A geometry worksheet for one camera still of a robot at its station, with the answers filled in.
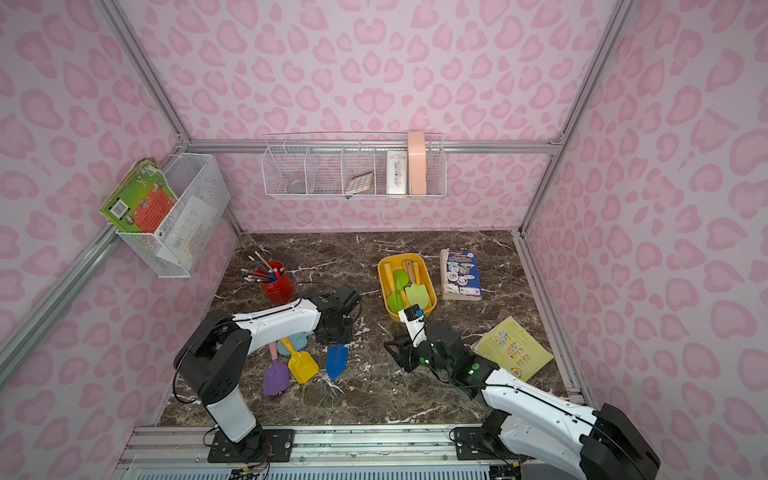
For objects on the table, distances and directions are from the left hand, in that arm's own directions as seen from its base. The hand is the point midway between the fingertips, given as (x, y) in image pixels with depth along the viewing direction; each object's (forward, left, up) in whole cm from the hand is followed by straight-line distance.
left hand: (346, 333), depth 91 cm
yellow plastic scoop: (-9, +12, -1) cm, 15 cm away
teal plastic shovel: (-4, +15, +2) cm, 15 cm away
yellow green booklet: (-5, -49, 0) cm, 50 cm away
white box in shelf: (+39, -15, +30) cm, 52 cm away
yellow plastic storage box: (+11, -15, 0) cm, 19 cm away
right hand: (-8, -13, +12) cm, 20 cm away
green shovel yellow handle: (+18, -17, +2) cm, 25 cm away
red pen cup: (+12, +22, +6) cm, 25 cm away
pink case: (+34, -22, +32) cm, 52 cm away
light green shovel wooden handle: (+13, -22, +1) cm, 25 cm away
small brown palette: (+38, -4, +27) cm, 47 cm away
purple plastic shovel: (-12, +18, -1) cm, 22 cm away
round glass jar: (+36, +16, +27) cm, 48 cm away
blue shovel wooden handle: (-8, +2, -1) cm, 8 cm away
